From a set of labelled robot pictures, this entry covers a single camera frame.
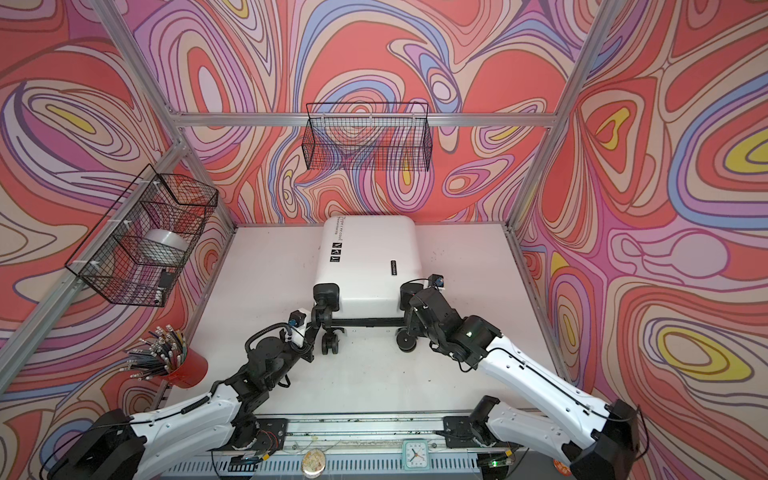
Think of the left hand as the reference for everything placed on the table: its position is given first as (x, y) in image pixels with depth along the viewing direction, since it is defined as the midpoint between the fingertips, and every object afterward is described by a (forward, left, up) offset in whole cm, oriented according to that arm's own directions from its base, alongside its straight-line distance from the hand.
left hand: (321, 322), depth 82 cm
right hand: (-3, -26, +5) cm, 27 cm away
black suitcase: (+9, -13, +11) cm, 20 cm away
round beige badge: (-32, -1, -9) cm, 33 cm away
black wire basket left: (+9, +45, +19) cm, 50 cm away
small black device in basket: (+5, +37, +15) cm, 40 cm away
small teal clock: (-30, -25, -8) cm, 40 cm away
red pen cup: (-12, +34, +7) cm, 37 cm away
